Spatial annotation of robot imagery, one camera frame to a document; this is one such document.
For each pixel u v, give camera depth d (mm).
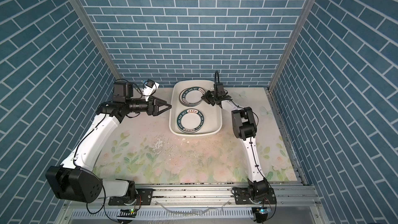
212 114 1042
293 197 753
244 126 666
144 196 733
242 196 737
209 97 988
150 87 640
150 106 627
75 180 386
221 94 914
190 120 1001
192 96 1096
